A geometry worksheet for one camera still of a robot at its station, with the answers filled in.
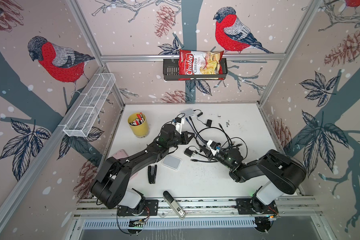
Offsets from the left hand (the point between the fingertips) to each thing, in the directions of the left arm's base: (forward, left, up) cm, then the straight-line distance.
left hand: (195, 135), depth 80 cm
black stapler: (-13, +25, -17) cm, 33 cm away
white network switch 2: (+33, +2, -18) cm, 37 cm away
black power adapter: (-1, +2, -18) cm, 18 cm away
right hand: (-3, -3, -5) cm, 6 cm away
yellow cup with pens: (+16, +37, -9) cm, 41 cm away
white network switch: (-8, +14, -18) cm, 24 cm away
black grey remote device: (-29, +13, -14) cm, 34 cm away
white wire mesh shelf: (0, +56, +11) cm, 58 cm away
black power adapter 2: (+22, -13, -17) cm, 31 cm away
